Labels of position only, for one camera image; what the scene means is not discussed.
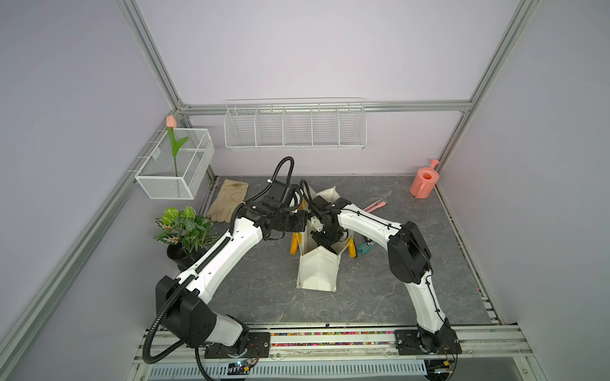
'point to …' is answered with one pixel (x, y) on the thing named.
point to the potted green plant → (188, 234)
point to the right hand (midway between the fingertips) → (322, 243)
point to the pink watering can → (425, 180)
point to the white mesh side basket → (156, 175)
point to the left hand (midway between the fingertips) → (306, 224)
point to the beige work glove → (231, 194)
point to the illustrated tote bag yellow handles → (317, 263)
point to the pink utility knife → (376, 205)
